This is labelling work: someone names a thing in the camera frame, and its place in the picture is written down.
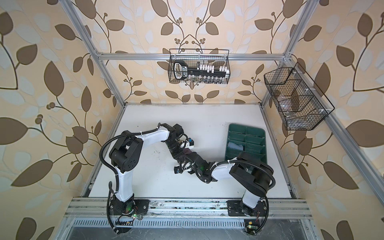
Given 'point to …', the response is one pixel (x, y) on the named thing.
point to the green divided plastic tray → (253, 140)
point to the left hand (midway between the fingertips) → (183, 158)
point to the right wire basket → (301, 104)
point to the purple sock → (187, 151)
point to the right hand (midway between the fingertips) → (188, 156)
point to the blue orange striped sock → (233, 145)
